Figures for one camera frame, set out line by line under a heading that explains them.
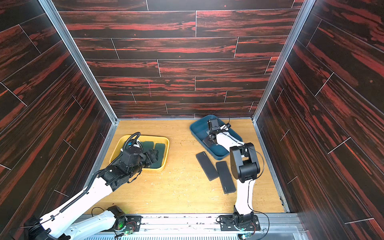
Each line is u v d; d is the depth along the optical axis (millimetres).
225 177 885
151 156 689
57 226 400
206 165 933
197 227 736
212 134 746
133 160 566
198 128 1143
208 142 955
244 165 534
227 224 732
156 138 1023
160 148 1015
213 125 803
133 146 663
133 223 732
